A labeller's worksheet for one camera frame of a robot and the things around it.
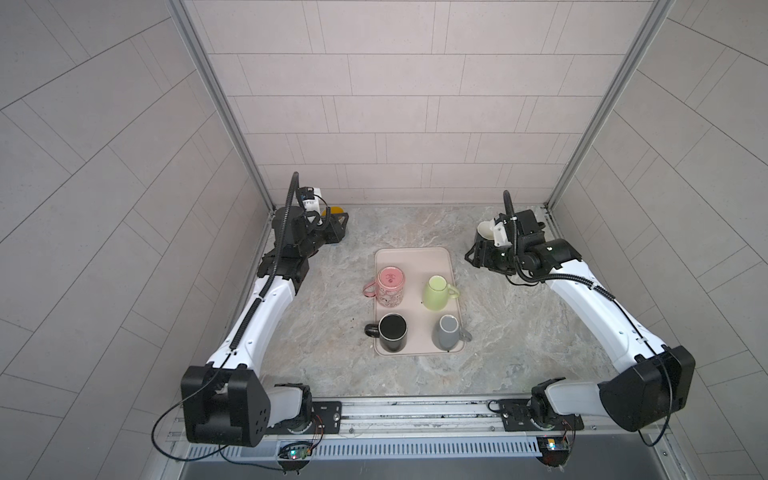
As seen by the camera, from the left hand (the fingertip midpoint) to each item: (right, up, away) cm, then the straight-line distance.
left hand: (350, 211), depth 76 cm
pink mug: (+10, -21, +7) cm, 24 cm away
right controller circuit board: (+48, -56, -8) cm, 74 cm away
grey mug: (+25, -31, 0) cm, 40 cm away
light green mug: (+23, -22, +7) cm, 33 cm away
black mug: (+11, -31, -1) cm, 33 cm away
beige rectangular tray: (+19, -17, +26) cm, 37 cm away
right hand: (+32, -12, +3) cm, 34 cm away
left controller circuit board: (-10, -54, -12) cm, 56 cm away
